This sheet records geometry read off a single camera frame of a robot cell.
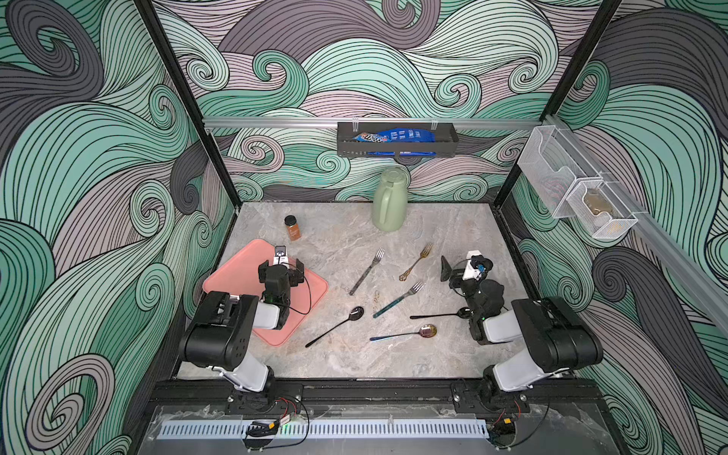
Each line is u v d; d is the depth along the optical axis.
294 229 1.04
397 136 0.92
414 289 0.94
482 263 0.72
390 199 0.95
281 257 0.79
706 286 0.50
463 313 0.86
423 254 1.04
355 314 0.88
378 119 0.95
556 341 0.45
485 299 0.69
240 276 0.98
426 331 0.84
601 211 0.65
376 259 1.03
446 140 0.95
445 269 0.83
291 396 0.72
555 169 0.77
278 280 0.70
